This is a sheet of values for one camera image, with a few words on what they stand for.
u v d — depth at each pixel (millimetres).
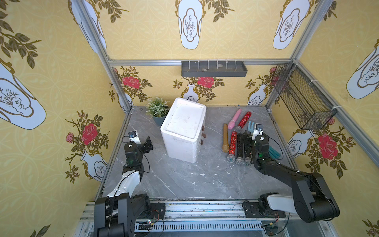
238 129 1031
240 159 882
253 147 686
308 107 654
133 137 732
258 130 743
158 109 976
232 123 1064
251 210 731
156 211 731
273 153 924
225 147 930
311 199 422
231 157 881
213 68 924
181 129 783
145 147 784
